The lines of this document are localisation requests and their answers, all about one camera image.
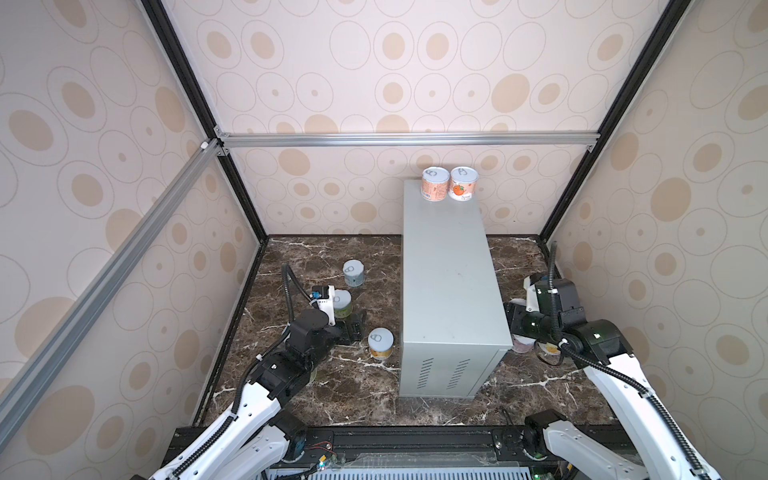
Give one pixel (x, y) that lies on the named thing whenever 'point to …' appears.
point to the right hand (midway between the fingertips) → (509, 314)
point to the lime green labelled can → (313, 375)
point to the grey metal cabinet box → (454, 330)
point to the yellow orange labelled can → (380, 341)
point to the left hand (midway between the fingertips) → (358, 309)
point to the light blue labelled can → (354, 272)
